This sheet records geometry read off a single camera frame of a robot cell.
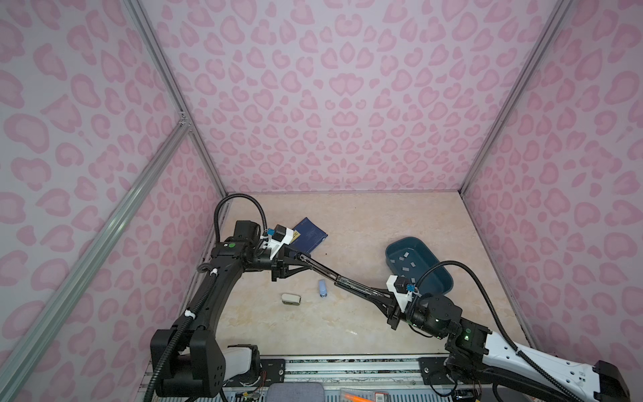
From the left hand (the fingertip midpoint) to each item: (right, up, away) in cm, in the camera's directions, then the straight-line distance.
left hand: (306, 257), depth 71 cm
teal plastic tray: (+38, -5, +28) cm, 47 cm away
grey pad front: (-3, -36, -3) cm, 36 cm away
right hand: (+18, -10, -2) cm, 21 cm away
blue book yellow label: (-3, +3, +33) cm, 33 cm away
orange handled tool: (+15, -39, 0) cm, 41 cm away
